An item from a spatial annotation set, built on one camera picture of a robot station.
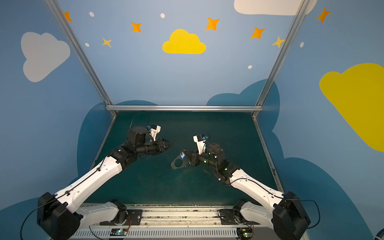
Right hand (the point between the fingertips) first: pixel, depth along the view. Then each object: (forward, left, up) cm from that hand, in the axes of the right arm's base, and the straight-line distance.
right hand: (186, 151), depth 75 cm
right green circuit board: (-31, -30, -23) cm, 49 cm away
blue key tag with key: (-1, +2, -4) cm, 4 cm away
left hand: (+1, +6, +3) cm, 7 cm away
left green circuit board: (-34, +31, -21) cm, 51 cm away
